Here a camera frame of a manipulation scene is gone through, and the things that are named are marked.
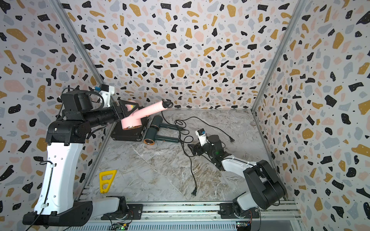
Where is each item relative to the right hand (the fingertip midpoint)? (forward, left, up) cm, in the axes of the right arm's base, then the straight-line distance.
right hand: (195, 142), depth 88 cm
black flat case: (+8, +41, -4) cm, 42 cm away
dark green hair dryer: (+20, +28, -3) cm, 34 cm away
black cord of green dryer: (+11, -26, -12) cm, 31 cm away
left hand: (-5, +24, +34) cm, 42 cm away
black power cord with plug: (-26, 0, -12) cm, 29 cm away
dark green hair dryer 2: (+6, +30, -5) cm, 31 cm away
